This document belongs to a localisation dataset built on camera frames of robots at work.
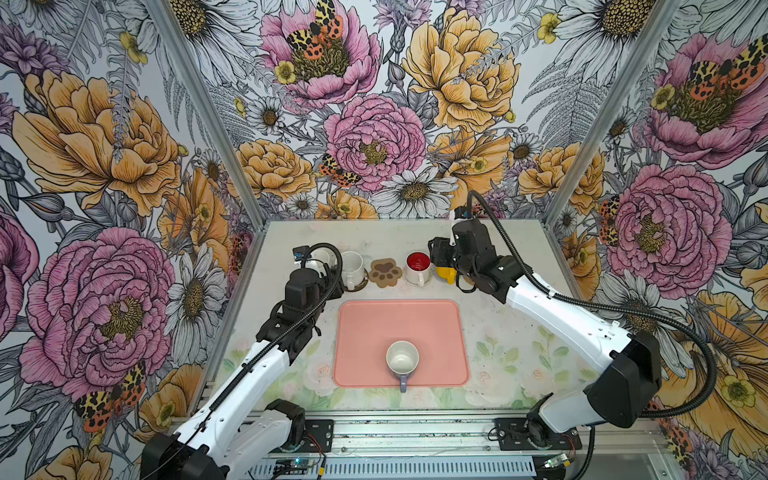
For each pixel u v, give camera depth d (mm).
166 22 725
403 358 870
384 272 1052
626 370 404
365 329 944
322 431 741
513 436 737
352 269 978
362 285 1022
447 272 715
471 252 606
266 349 503
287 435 627
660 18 727
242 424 465
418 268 997
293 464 712
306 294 577
